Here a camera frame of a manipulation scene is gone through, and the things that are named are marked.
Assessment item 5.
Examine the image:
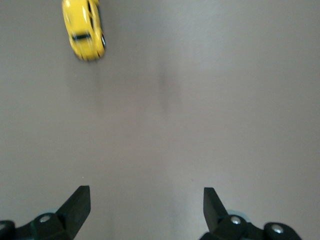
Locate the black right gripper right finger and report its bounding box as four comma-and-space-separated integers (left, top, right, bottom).
199, 187, 301, 240

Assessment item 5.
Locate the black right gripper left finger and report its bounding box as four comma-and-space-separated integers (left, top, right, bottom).
0, 185, 91, 240

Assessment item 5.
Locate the yellow toy beetle car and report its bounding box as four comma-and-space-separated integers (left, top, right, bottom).
61, 0, 107, 61

